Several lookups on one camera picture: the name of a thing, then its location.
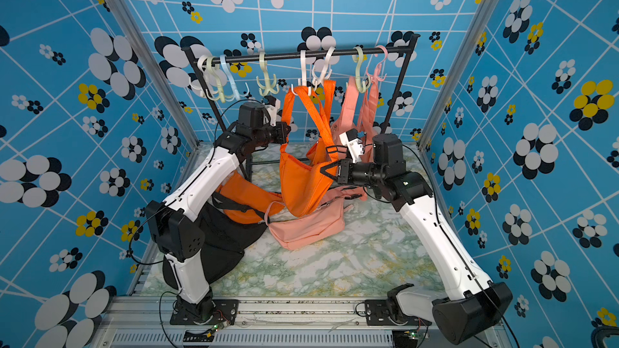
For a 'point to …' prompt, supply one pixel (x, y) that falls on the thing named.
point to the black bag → (229, 230)
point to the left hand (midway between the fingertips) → (294, 124)
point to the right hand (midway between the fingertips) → (326, 169)
